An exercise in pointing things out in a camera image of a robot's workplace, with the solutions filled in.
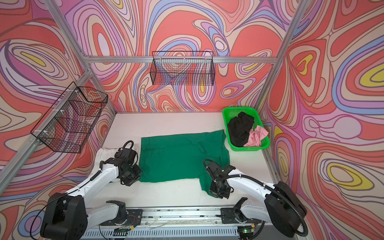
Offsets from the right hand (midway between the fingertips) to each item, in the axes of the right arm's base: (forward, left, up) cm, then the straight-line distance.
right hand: (217, 199), depth 80 cm
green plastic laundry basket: (+58, -16, +8) cm, 61 cm away
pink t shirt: (+37, -30, +6) cm, 48 cm away
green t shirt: (+25, +20, +2) cm, 32 cm away
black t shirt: (+43, -20, +8) cm, 48 cm away
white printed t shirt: (+26, +68, +7) cm, 73 cm away
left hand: (+13, +41, +3) cm, 44 cm away
